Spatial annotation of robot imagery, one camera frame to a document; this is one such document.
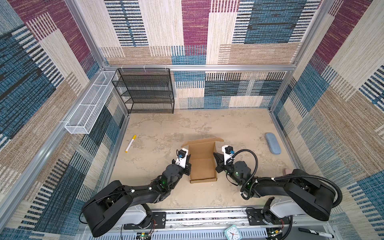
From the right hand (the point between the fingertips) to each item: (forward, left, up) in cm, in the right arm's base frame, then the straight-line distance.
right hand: (213, 155), depth 83 cm
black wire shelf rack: (+51, +45, +6) cm, 68 cm away
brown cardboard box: (0, +6, -11) cm, 12 cm away
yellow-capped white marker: (+20, +52, -11) cm, 57 cm away
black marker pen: (-36, -46, -10) cm, 59 cm away
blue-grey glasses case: (+10, -40, -9) cm, 42 cm away
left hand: (0, +13, +2) cm, 13 cm away
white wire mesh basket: (+7, +63, +23) cm, 67 cm away
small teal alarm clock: (-34, -6, -9) cm, 36 cm away
